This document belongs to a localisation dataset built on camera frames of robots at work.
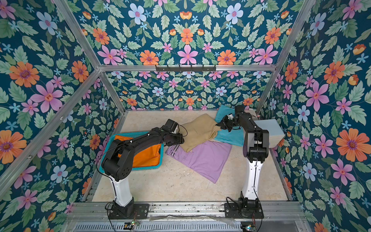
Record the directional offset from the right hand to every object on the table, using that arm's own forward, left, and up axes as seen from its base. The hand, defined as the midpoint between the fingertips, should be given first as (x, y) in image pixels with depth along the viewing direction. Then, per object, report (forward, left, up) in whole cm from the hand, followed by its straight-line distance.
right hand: (217, 123), depth 99 cm
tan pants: (-2, +10, -5) cm, 12 cm away
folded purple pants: (-23, +6, -9) cm, 26 cm away
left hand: (-12, +23, -3) cm, 26 cm away
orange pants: (-24, +44, -5) cm, 51 cm away
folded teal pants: (-5, -14, -7) cm, 16 cm away
